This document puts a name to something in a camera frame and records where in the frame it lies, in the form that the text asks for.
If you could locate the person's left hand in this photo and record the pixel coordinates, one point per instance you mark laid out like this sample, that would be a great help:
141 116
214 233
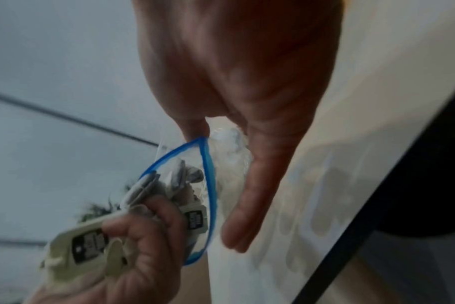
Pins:
152 267

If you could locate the person's right hand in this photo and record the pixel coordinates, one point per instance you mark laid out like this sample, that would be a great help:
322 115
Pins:
242 59

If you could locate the clear zip bag with tea bags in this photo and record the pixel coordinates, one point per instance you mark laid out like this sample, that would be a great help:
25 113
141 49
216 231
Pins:
227 166

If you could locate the green hedge plant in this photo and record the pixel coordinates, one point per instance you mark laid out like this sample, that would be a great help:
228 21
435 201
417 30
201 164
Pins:
96 210

